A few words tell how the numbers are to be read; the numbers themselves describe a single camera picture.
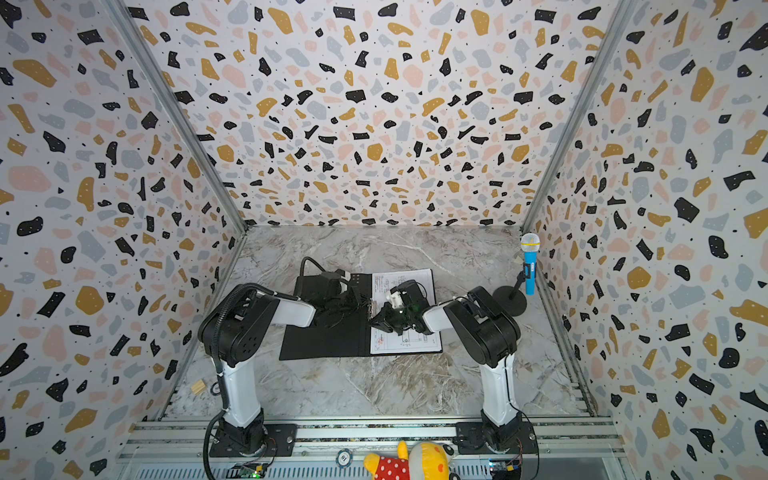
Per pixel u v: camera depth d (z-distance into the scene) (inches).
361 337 36.4
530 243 32.0
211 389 32.1
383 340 36.3
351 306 35.7
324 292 31.5
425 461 26.0
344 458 28.2
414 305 31.9
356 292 35.5
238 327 20.7
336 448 28.8
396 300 36.5
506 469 28.2
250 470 27.6
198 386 32.0
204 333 20.7
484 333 20.9
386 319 33.5
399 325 34.0
